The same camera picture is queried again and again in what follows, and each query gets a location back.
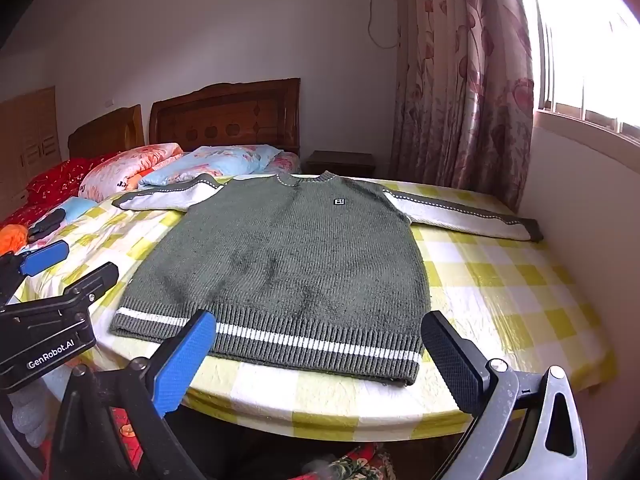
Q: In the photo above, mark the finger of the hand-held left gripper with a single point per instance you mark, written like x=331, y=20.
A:
x=45, y=257
x=95, y=280

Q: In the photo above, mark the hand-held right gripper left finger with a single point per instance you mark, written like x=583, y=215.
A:
x=185, y=360

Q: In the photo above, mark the pink floral curtain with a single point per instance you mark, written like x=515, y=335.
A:
x=460, y=85

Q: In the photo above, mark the pink floral pillow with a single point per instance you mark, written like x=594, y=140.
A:
x=125, y=170
x=285, y=162

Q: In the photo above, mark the large wooden headboard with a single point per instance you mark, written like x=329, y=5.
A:
x=225, y=120

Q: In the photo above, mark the window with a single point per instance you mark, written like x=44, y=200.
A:
x=585, y=50

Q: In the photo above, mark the light blue cloth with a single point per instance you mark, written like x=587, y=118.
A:
x=75, y=207

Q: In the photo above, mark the yellow checked bed sheet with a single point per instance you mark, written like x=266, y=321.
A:
x=500, y=300

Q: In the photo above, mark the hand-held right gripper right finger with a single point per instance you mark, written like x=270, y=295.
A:
x=450, y=360

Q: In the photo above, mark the blue floral pillow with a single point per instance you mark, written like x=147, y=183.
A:
x=215, y=160

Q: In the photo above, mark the red floral cloth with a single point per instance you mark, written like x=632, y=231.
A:
x=350, y=465

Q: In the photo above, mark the small wooden headboard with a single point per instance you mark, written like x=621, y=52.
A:
x=105, y=132

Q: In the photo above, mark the red patterned quilt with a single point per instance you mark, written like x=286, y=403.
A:
x=55, y=175

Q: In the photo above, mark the light wooden cabinet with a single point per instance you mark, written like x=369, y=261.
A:
x=30, y=135

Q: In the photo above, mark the green and white knit sweater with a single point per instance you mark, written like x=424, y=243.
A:
x=300, y=260

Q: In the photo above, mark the person's left hand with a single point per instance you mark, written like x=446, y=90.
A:
x=30, y=420

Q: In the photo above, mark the dark wooden nightstand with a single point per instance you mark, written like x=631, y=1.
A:
x=340, y=162

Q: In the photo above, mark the orange cloth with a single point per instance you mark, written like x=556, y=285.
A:
x=12, y=240

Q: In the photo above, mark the black object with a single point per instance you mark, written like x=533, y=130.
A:
x=47, y=222

